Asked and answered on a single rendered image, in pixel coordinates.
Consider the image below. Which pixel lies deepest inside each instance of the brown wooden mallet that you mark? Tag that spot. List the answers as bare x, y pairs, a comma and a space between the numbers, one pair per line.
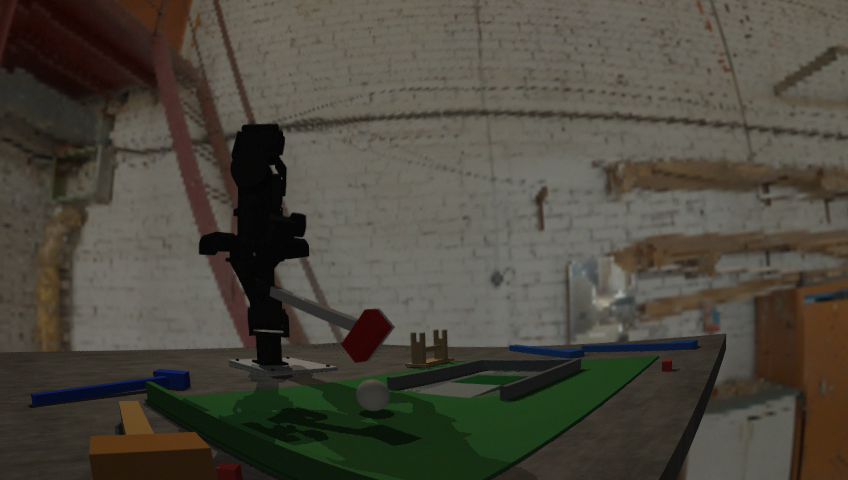
140, 454

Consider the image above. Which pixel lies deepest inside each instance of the green flat mat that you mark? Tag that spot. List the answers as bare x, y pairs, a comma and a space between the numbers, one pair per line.
420, 436

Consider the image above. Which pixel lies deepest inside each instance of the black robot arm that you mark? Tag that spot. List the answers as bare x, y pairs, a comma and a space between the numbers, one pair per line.
255, 149

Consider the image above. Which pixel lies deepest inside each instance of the red putter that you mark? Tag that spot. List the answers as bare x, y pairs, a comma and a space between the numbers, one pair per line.
367, 333

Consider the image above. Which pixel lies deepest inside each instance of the grey ball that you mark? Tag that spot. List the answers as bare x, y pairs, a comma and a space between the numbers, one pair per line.
373, 395

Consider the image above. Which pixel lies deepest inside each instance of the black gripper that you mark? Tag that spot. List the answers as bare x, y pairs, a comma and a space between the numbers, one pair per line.
243, 245

